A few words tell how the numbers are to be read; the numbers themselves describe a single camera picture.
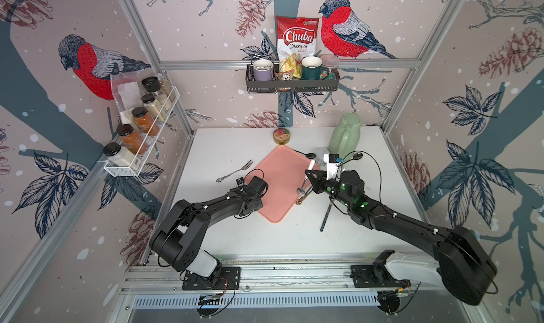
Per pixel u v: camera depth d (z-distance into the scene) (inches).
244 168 41.2
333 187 26.9
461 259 16.0
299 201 36.4
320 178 27.3
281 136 44.8
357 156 42.1
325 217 34.5
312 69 31.7
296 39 31.2
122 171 25.7
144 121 27.8
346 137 35.5
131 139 25.7
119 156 23.7
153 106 29.9
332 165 27.9
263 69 31.4
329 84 35.1
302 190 32.3
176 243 17.1
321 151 41.1
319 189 27.9
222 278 28.5
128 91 27.6
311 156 42.9
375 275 26.2
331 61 33.7
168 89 34.2
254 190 28.5
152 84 30.8
